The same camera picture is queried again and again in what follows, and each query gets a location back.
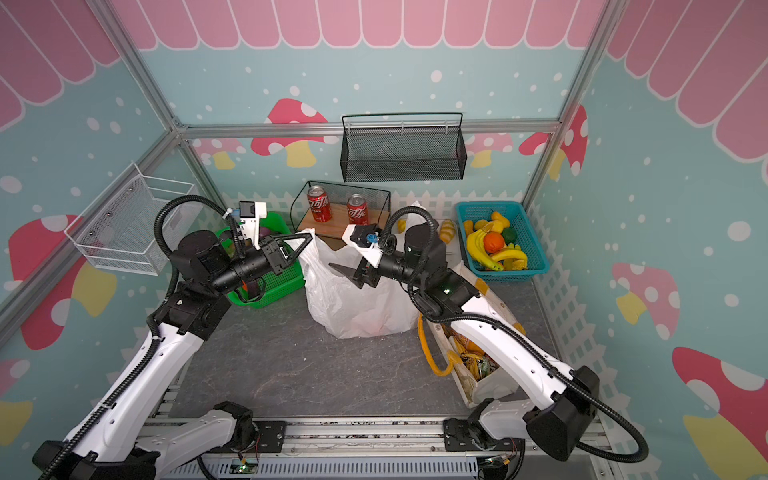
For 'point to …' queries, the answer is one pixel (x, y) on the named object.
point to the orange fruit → (493, 242)
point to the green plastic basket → (279, 287)
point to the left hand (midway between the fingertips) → (312, 244)
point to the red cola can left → (319, 204)
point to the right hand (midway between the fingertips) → (341, 245)
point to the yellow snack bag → (471, 354)
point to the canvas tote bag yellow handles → (485, 376)
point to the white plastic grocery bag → (343, 308)
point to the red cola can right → (358, 209)
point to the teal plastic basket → (527, 237)
